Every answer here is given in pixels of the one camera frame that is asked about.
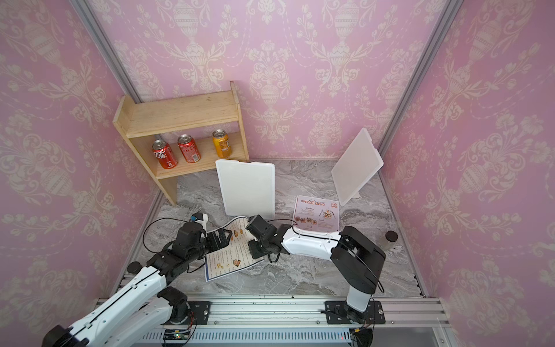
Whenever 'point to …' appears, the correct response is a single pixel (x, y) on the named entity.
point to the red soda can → (188, 148)
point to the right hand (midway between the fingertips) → (253, 250)
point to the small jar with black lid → (390, 238)
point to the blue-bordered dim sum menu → (236, 256)
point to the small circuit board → (175, 334)
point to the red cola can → (164, 153)
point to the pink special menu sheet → (316, 215)
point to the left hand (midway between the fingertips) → (225, 237)
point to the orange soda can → (221, 143)
